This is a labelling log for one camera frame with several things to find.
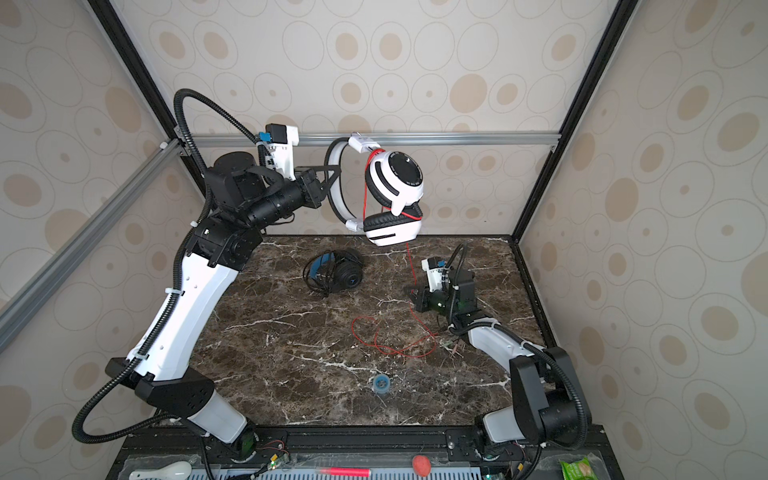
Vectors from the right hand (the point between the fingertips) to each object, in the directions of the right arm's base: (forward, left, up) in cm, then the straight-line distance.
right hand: (408, 288), depth 86 cm
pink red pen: (-42, +16, -15) cm, 47 cm away
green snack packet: (-42, -38, -14) cm, 59 cm away
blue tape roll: (-22, +8, -15) cm, 28 cm away
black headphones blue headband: (+14, +25, -9) cm, 30 cm away
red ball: (-41, -2, -12) cm, 43 cm away
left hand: (-1, +13, +41) cm, 43 cm away
